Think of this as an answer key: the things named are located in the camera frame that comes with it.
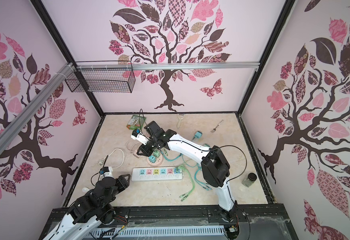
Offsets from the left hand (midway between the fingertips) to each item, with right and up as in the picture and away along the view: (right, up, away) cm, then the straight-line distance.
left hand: (128, 180), depth 79 cm
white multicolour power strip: (+10, +1, +7) cm, 12 cm away
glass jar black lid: (+65, 0, -1) cm, 65 cm away
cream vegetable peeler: (+29, +37, +39) cm, 61 cm away
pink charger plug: (+4, +14, 0) cm, 15 cm away
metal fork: (+55, +27, +31) cm, 69 cm away
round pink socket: (+15, +7, +12) cm, 20 cm away
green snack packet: (-6, +32, +35) cm, 48 cm away
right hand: (+6, +17, +1) cm, 18 cm away
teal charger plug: (+11, +9, +9) cm, 17 cm away
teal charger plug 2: (+42, +23, +28) cm, 55 cm away
